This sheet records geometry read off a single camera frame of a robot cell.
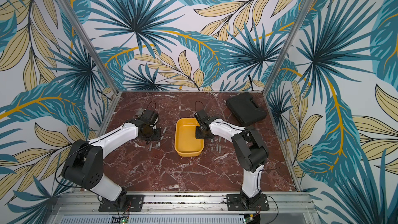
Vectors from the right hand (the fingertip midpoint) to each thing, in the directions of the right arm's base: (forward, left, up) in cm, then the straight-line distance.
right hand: (200, 135), depth 95 cm
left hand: (-3, +25, +4) cm, 26 cm away
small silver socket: (+4, +22, 0) cm, 23 cm away
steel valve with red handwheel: (+18, +40, +1) cm, 44 cm away
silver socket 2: (-7, -10, -2) cm, 12 cm away
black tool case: (+17, -31, +3) cm, 36 cm away
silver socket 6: (-5, +26, -2) cm, 27 cm away
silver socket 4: (-7, +29, 0) cm, 30 cm away
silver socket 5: (-5, +25, -1) cm, 25 cm away
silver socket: (-8, -11, -2) cm, 14 cm away
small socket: (-19, -9, +30) cm, 37 cm away
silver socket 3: (-8, -7, -2) cm, 10 cm away
